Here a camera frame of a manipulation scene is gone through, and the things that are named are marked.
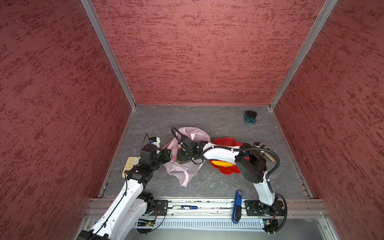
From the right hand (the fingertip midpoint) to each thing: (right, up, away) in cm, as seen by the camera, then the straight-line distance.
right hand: (180, 159), depth 89 cm
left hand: (-4, +5, -7) cm, 10 cm away
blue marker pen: (+3, -20, -15) cm, 25 cm away
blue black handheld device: (+29, -19, -19) cm, 40 cm away
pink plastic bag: (+5, +2, -27) cm, 27 cm away
